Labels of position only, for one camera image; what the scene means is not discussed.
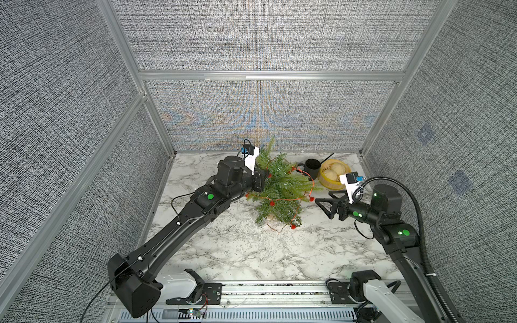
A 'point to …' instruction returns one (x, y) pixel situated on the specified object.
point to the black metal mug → (312, 166)
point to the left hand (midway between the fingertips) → (273, 170)
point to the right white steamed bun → (338, 168)
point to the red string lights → (293, 226)
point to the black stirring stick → (327, 158)
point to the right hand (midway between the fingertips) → (325, 192)
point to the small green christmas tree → (287, 188)
